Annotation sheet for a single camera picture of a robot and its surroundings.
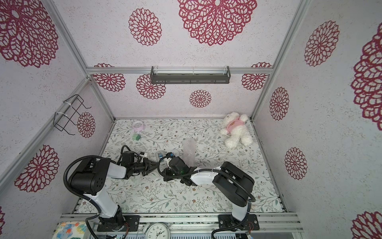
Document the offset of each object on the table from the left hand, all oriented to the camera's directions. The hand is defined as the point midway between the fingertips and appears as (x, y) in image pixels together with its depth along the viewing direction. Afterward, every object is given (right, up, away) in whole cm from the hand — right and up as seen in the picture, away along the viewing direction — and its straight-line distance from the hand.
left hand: (160, 165), depth 93 cm
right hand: (+1, -3, -8) cm, 9 cm away
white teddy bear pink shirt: (+50, +23, +13) cm, 57 cm away
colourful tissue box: (-35, -24, -25) cm, 50 cm away
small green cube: (-20, +17, +13) cm, 29 cm away
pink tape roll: (-21, +26, +20) cm, 39 cm away
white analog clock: (+3, -25, -24) cm, 35 cm away
